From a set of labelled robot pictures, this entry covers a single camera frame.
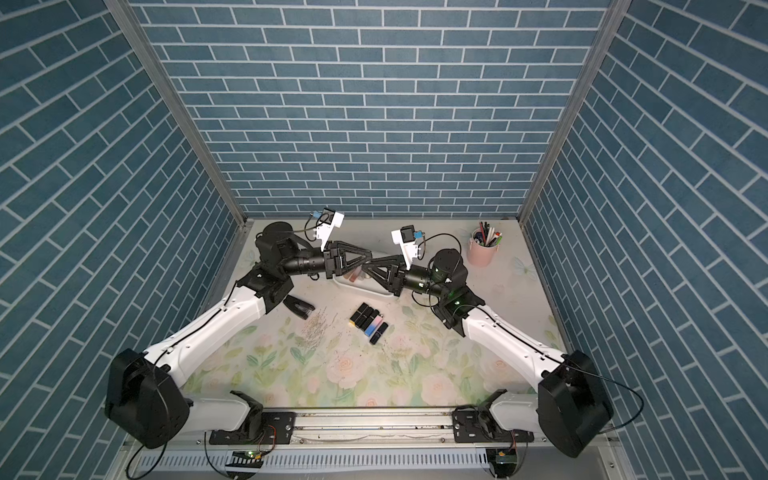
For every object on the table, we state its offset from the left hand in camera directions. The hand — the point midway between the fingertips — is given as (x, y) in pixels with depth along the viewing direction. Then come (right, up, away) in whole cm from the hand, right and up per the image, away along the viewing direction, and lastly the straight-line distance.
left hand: (375, 262), depth 65 cm
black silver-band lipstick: (-6, -20, +26) cm, 33 cm away
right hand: (-1, -2, +1) cm, 2 cm away
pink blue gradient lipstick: (-3, -21, +26) cm, 33 cm away
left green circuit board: (-32, -48, +7) cm, 59 cm away
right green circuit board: (+31, -50, +8) cm, 59 cm away
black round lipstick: (-1, -23, +24) cm, 33 cm away
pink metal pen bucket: (+34, +3, +33) cm, 48 cm away
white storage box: (-9, -8, +37) cm, 39 cm away
